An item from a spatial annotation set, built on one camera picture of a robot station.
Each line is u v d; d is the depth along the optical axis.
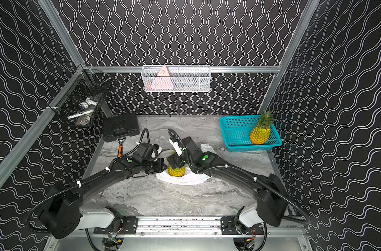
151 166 0.72
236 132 1.10
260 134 0.95
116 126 1.07
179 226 0.76
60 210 0.41
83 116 0.74
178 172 0.84
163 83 0.90
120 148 1.01
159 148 0.80
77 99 0.90
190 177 0.82
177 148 0.70
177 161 0.69
